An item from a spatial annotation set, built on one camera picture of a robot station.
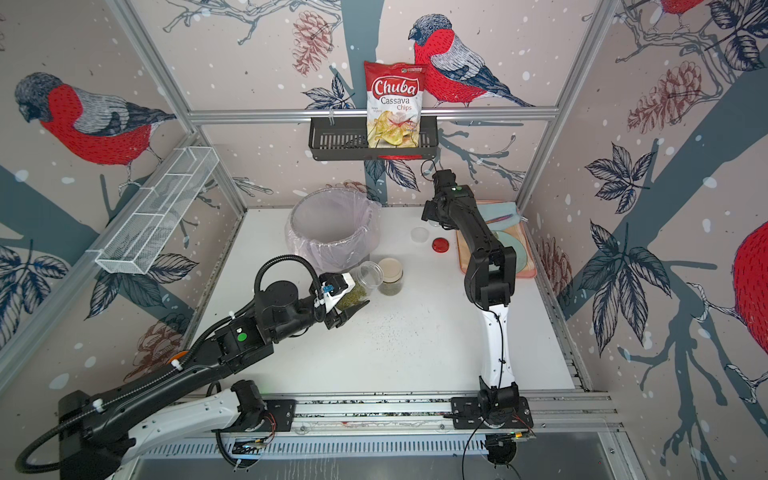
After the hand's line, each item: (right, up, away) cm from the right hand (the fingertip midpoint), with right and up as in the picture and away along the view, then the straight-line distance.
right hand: (435, 216), depth 102 cm
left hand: (-22, -17, -35) cm, 45 cm away
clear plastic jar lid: (-4, -6, +13) cm, 15 cm away
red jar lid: (+3, -10, +8) cm, 13 cm away
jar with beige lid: (-15, -19, -12) cm, 27 cm away
